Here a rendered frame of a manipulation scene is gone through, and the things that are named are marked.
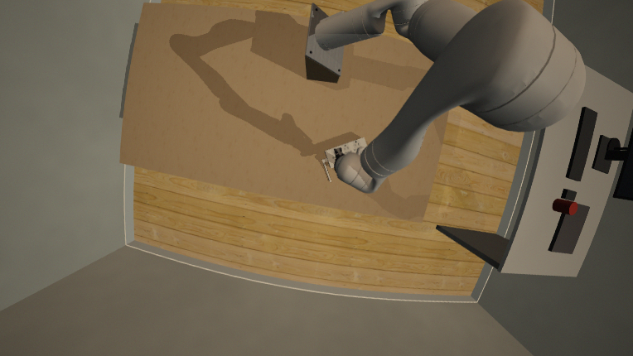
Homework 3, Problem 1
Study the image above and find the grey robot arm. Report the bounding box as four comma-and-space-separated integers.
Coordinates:
315, 0, 586, 194

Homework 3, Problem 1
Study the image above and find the grey power strip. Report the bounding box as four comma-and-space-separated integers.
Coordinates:
322, 137, 367, 182

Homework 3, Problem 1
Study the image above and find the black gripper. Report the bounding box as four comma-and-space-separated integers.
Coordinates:
334, 147, 344, 171

